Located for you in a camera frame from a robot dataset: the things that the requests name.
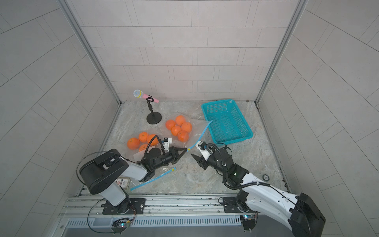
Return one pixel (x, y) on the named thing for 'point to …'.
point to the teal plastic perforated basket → (227, 123)
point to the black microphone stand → (153, 117)
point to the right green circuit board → (248, 221)
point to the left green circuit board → (119, 227)
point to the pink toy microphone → (138, 94)
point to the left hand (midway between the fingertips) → (189, 151)
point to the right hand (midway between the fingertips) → (195, 152)
